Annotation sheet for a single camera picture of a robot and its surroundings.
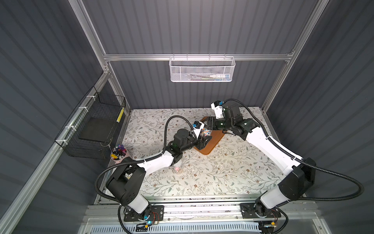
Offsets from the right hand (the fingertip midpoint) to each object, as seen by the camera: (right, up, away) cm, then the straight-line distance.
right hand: (207, 121), depth 77 cm
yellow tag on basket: (-49, +4, +6) cm, 50 cm away
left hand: (+2, -8, +1) cm, 9 cm away
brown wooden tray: (+10, -10, +27) cm, 30 cm away
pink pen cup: (-49, -18, +4) cm, 52 cm away
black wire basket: (-58, -5, -8) cm, 58 cm away
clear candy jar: (-16, -26, +6) cm, 31 cm away
